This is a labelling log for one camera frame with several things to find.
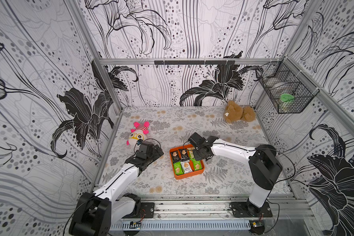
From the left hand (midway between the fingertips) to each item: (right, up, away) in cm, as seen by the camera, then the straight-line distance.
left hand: (159, 155), depth 87 cm
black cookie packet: (+10, -1, +1) cm, 10 cm away
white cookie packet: (+17, -6, -2) cm, 18 cm away
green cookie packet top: (+23, -6, -1) cm, 24 cm away
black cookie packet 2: (+16, 0, +3) cm, 16 cm away
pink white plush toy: (-15, +13, +8) cm, 22 cm away
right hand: (+25, 0, +3) cm, 25 cm away
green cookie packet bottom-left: (+12, -7, -3) cm, 14 cm away
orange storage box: (+13, -11, -5) cm, 18 cm away
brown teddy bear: (+51, +27, +17) cm, 60 cm away
